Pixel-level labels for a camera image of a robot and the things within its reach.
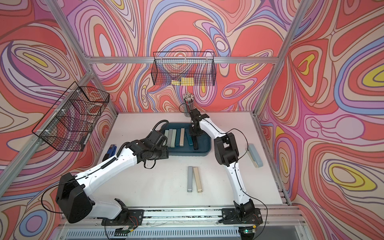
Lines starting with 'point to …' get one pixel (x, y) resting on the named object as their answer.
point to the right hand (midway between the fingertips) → (194, 137)
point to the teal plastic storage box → (204, 142)
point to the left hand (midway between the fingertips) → (167, 153)
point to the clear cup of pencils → (188, 98)
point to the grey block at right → (254, 156)
